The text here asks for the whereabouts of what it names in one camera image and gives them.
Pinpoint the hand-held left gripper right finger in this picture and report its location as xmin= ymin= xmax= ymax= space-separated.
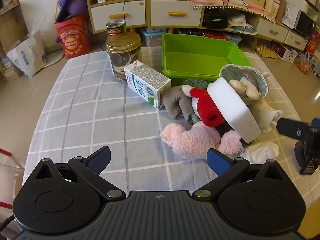
xmin=191 ymin=148 xmax=288 ymax=198

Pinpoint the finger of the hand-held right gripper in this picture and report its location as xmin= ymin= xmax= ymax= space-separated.
xmin=276 ymin=118 xmax=313 ymax=140

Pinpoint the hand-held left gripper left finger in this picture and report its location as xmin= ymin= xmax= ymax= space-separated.
xmin=35 ymin=146 xmax=127 ymax=200

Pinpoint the cream plush toy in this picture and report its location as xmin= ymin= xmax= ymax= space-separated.
xmin=250 ymin=100 xmax=284 ymax=133

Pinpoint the pink plush toy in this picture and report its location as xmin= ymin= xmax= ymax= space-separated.
xmin=161 ymin=121 xmax=243 ymax=160

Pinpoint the red and white plush toy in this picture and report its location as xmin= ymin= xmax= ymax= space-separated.
xmin=182 ymin=84 xmax=225 ymax=127

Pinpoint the white sponge block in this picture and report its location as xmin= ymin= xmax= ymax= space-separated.
xmin=207 ymin=77 xmax=262 ymax=144

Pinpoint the plush doll with blue bonnet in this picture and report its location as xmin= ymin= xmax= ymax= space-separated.
xmin=219 ymin=64 xmax=269 ymax=103

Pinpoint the grey cloth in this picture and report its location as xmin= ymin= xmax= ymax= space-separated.
xmin=160 ymin=85 xmax=198 ymax=125

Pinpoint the green plastic bin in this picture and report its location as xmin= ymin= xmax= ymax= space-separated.
xmin=161 ymin=33 xmax=252 ymax=88

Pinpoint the grey checked tablecloth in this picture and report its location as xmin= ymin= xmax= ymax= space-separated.
xmin=22 ymin=46 xmax=303 ymax=198

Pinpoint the bag of oranges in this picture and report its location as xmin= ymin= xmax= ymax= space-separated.
xmin=296 ymin=52 xmax=310 ymax=74

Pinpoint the row of yellow bottles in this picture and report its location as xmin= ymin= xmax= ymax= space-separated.
xmin=257 ymin=44 xmax=278 ymax=60

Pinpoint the milk carton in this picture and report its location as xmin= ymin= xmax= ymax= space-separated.
xmin=124 ymin=60 xmax=172 ymax=110

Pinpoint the low wooden cabinet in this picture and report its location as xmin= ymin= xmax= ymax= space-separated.
xmin=202 ymin=5 xmax=309 ymax=53

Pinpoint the microwave oven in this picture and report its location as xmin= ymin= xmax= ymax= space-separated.
xmin=294 ymin=11 xmax=317 ymax=38

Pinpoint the glass jar with gold lid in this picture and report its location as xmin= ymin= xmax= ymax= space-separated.
xmin=105 ymin=33 xmax=142 ymax=83

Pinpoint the white appliance box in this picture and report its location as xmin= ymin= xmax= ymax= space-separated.
xmin=281 ymin=0 xmax=318 ymax=29

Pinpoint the red bag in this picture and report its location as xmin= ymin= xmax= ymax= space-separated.
xmin=54 ymin=15 xmax=90 ymax=60

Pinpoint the white bottle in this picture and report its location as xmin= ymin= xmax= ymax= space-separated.
xmin=272 ymin=0 xmax=282 ymax=19

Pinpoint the white cardboard box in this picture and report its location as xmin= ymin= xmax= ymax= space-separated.
xmin=6 ymin=31 xmax=47 ymax=78

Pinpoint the tin can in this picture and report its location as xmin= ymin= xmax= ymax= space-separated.
xmin=106 ymin=20 xmax=127 ymax=38

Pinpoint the clear storage box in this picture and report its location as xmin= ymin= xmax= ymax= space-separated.
xmin=140 ymin=27 xmax=167 ymax=47

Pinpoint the black case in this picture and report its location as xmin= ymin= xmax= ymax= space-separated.
xmin=203 ymin=9 xmax=228 ymax=29

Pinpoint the wooden shelf cabinet with drawers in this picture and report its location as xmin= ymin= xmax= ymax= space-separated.
xmin=84 ymin=0 xmax=205 ymax=33

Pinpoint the purple plush toy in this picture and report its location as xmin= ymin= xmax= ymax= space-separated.
xmin=55 ymin=0 xmax=88 ymax=23

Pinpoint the wooden side shelf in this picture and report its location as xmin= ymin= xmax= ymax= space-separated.
xmin=0 ymin=0 xmax=28 ymax=80

